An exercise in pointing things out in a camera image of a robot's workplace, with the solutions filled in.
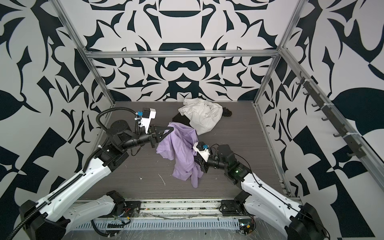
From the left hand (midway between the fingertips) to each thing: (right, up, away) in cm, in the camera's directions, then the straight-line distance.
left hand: (173, 125), depth 60 cm
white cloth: (+15, +4, +42) cm, 44 cm away
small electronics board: (+33, -48, +11) cm, 59 cm away
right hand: (+7, -15, +13) cm, 21 cm away
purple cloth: (+1, -9, +5) cm, 10 cm away
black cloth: (0, +2, +45) cm, 45 cm away
